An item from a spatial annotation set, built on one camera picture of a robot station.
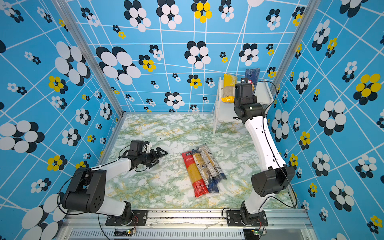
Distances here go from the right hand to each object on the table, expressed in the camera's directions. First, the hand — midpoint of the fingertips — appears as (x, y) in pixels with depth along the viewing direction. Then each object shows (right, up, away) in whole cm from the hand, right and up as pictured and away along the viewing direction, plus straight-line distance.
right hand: (250, 98), depth 75 cm
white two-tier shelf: (-8, -4, +29) cm, 30 cm away
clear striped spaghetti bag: (-16, -40, +12) cm, 45 cm away
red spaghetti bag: (-26, -47, +6) cm, 54 cm away
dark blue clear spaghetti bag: (-19, -46, +5) cm, 51 cm away
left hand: (-47, -32, +15) cm, 59 cm away
